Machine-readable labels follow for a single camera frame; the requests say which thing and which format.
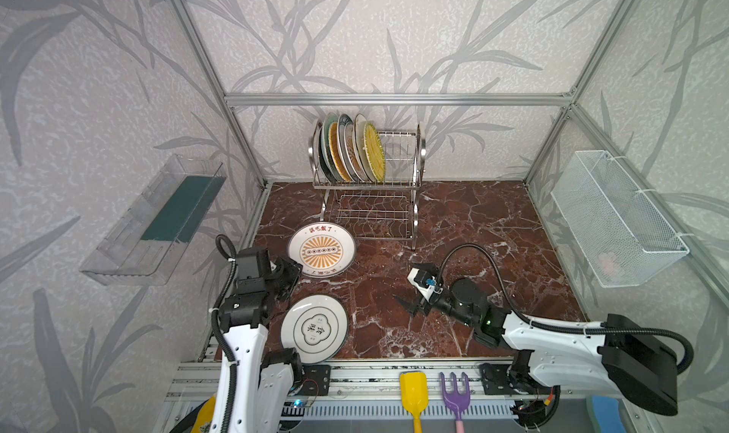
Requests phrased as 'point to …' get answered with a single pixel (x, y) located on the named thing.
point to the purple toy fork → (457, 401)
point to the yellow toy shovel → (415, 396)
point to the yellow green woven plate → (375, 151)
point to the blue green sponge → (606, 413)
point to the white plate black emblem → (316, 327)
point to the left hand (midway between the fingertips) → (308, 253)
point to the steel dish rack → (383, 209)
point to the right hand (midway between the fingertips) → (404, 269)
